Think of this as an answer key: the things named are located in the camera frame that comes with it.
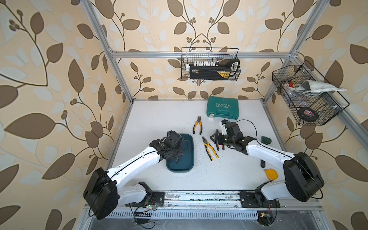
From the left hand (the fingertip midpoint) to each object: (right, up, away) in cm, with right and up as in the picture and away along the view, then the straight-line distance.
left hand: (182, 151), depth 81 cm
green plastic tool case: (+30, +27, +28) cm, 49 cm away
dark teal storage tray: (+2, -7, +2) cm, 8 cm away
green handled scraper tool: (+55, +3, +14) cm, 57 cm away
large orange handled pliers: (+23, +1, +13) cm, 26 cm away
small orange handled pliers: (-3, -5, -1) cm, 6 cm away
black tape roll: (+65, +21, -9) cm, 69 cm away
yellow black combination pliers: (+16, +1, +13) cm, 21 cm away
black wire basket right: (+68, +28, -8) cm, 74 cm away
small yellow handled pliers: (+11, +16, +26) cm, 33 cm away
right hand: (+19, +7, +8) cm, 22 cm away
